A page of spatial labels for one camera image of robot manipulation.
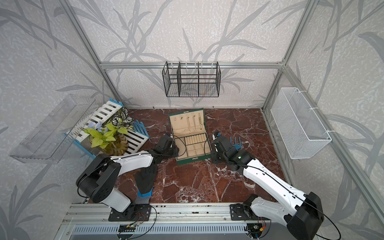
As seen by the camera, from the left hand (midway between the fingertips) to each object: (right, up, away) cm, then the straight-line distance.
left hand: (179, 150), depth 92 cm
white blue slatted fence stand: (-29, +8, +10) cm, 32 cm away
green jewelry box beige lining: (+6, +11, +7) cm, 14 cm away
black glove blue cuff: (-18, -14, -10) cm, 25 cm away
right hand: (+20, +3, -13) cm, 25 cm away
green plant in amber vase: (-31, +10, -19) cm, 38 cm away
